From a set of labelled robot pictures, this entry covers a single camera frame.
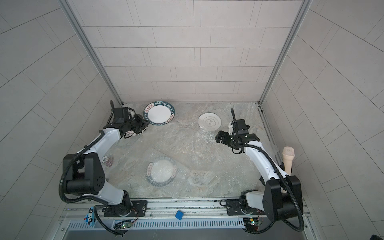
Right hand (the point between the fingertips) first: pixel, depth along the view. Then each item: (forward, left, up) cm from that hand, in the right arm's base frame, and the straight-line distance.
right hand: (220, 138), depth 85 cm
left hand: (+13, +39, +6) cm, 42 cm away
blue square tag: (-34, +24, -9) cm, 43 cm away
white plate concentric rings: (+20, +4, -9) cm, 23 cm away
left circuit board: (-36, +49, -7) cm, 61 cm away
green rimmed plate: (+20, +37, +4) cm, 42 cm away
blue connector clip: (-33, +64, -6) cm, 72 cm away
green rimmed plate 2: (-14, +34, -7) cm, 38 cm away
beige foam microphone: (-18, -25, +14) cm, 34 cm away
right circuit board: (-39, -9, -12) cm, 42 cm away
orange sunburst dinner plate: (0, +47, +12) cm, 48 cm away
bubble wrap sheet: (-19, +21, -9) cm, 30 cm away
